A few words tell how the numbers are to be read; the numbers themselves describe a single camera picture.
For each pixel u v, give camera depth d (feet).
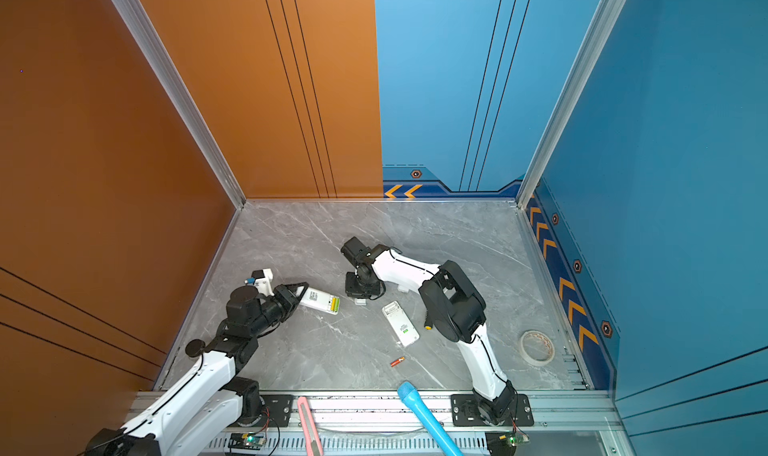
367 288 2.65
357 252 2.50
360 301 2.98
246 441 2.32
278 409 2.43
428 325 2.82
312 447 2.24
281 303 2.38
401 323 2.87
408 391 2.39
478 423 2.37
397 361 2.65
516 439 2.28
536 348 2.74
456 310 1.76
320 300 2.69
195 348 2.45
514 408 2.27
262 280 2.52
